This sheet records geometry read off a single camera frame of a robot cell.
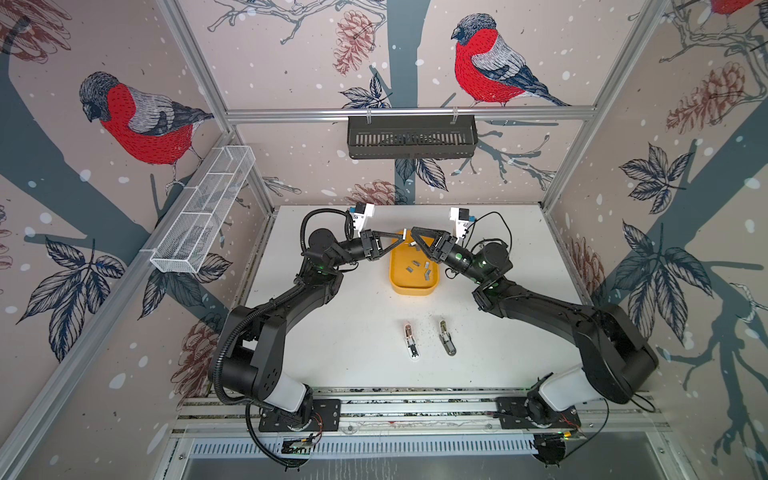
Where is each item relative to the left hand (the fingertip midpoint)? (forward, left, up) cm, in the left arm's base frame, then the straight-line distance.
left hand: (401, 244), depth 69 cm
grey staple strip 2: (+11, -10, -32) cm, 35 cm away
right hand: (+1, -2, 0) cm, 2 cm away
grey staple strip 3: (+16, -6, -32) cm, 36 cm away
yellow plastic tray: (+8, -5, -32) cm, 33 cm away
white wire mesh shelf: (+14, +53, -1) cm, 55 cm away
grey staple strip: (+13, -4, -32) cm, 35 cm away
